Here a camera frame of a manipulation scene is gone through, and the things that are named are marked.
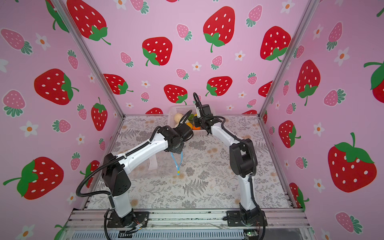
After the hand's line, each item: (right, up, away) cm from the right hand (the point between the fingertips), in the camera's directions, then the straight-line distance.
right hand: (197, 117), depth 97 cm
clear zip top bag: (-19, -32, -4) cm, 38 cm away
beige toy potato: (-15, +1, +16) cm, 23 cm away
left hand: (-12, -19, -13) cm, 26 cm away
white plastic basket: (-11, +7, +18) cm, 22 cm away
